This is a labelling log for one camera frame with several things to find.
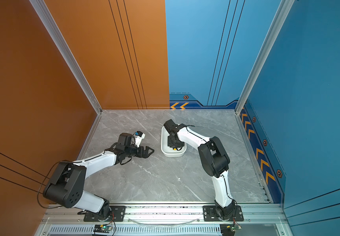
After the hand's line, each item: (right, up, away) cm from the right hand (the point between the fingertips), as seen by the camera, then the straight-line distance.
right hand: (172, 145), depth 96 cm
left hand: (-14, -1, -6) cm, 15 cm away
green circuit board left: (-34, -37, -25) cm, 56 cm away
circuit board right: (+28, -37, -26) cm, 53 cm away
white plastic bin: (-2, -4, -3) cm, 5 cm away
